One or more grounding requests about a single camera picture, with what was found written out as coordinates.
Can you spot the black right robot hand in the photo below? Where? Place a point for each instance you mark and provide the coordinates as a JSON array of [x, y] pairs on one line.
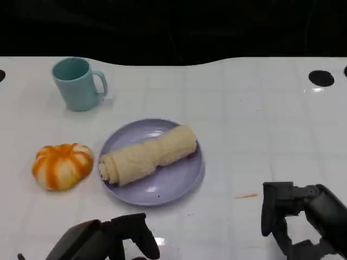
[[320, 211]]

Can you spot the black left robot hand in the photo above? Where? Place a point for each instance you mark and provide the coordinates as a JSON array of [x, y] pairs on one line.
[[95, 241]]

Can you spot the beige towel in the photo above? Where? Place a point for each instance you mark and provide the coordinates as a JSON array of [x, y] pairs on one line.
[[146, 157]]

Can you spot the thin orange wood sliver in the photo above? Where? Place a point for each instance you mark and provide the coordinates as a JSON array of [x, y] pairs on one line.
[[245, 196]]

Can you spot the orange and white bread roll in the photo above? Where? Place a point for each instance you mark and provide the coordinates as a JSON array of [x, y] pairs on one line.
[[62, 168]]

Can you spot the lilac plate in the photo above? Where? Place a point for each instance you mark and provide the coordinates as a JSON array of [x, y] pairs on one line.
[[168, 184]]

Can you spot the pale green mug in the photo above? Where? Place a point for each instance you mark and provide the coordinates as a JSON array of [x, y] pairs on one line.
[[78, 92]]

